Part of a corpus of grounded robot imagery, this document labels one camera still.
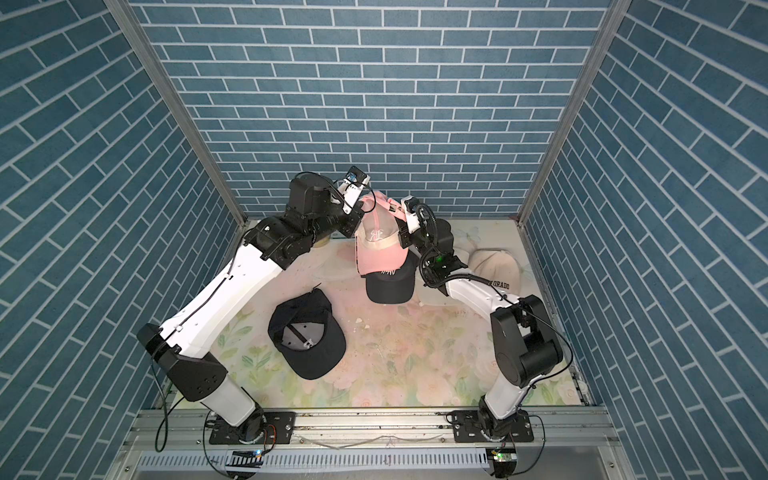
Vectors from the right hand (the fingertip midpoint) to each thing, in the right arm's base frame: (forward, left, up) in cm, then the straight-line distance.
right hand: (406, 212), depth 84 cm
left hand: (-9, +9, +11) cm, 17 cm away
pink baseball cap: (-8, +7, -7) cm, 13 cm away
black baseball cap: (-27, +27, -27) cm, 47 cm away
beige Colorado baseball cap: (-2, -31, -20) cm, 37 cm away
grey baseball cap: (-7, +3, -28) cm, 29 cm away
